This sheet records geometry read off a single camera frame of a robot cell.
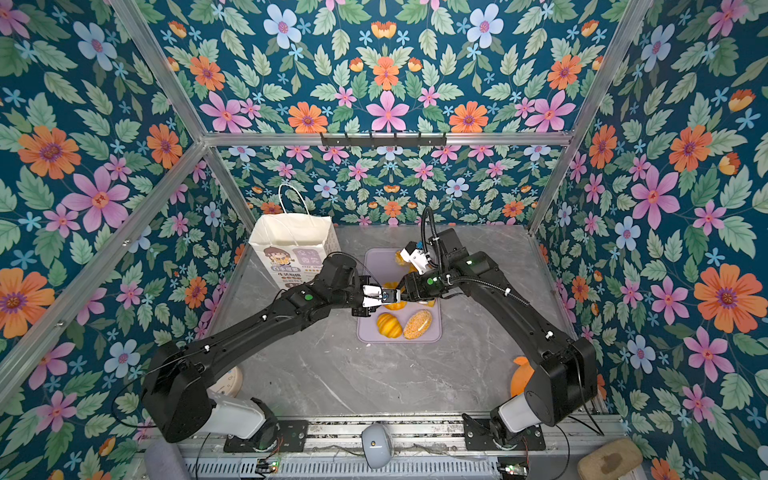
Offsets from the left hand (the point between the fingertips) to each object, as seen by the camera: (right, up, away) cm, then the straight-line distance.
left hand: (390, 282), depth 77 cm
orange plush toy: (+36, -26, +3) cm, 44 cm away
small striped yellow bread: (-1, -15, +12) cm, 19 cm away
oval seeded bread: (+8, -14, +12) cm, 20 cm away
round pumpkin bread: (+1, -10, +18) cm, 21 cm away
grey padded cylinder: (-53, -41, -8) cm, 67 cm away
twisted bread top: (+2, +6, +28) cm, 29 cm away
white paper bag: (-27, +9, +3) cm, 29 cm away
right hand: (+2, -3, -3) cm, 4 cm away
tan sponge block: (+51, -40, -9) cm, 66 cm away
